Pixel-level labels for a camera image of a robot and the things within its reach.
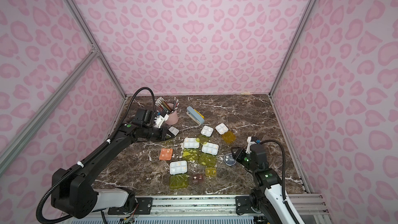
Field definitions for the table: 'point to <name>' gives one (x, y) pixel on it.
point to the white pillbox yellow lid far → (228, 136)
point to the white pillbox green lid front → (178, 178)
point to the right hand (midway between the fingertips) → (232, 150)
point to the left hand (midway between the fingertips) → (174, 135)
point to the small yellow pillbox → (210, 171)
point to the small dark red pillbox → (197, 178)
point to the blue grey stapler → (193, 113)
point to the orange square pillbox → (166, 154)
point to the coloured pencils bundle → (161, 103)
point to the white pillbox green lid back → (205, 132)
